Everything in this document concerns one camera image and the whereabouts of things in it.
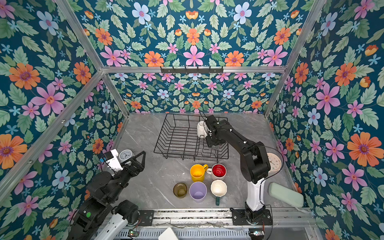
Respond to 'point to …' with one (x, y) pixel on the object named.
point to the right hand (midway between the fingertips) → (214, 141)
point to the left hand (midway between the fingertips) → (142, 153)
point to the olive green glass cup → (180, 190)
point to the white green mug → (218, 188)
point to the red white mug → (218, 171)
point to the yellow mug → (197, 172)
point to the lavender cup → (198, 191)
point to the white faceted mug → (202, 131)
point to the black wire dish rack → (178, 138)
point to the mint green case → (286, 194)
